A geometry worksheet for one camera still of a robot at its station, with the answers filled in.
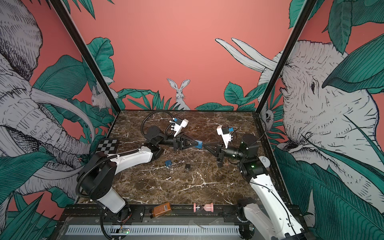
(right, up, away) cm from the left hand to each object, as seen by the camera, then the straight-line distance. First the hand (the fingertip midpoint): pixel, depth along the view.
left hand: (196, 145), depth 64 cm
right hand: (+3, -1, 0) cm, 3 cm away
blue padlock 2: (+1, 0, +1) cm, 2 cm away
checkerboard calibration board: (-58, -5, +31) cm, 66 cm away
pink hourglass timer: (+6, -33, +11) cm, 36 cm away
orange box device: (-17, -33, +8) cm, 38 cm away
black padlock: (-6, -17, +27) cm, 32 cm away
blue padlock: (-18, -15, +27) cm, 35 cm away
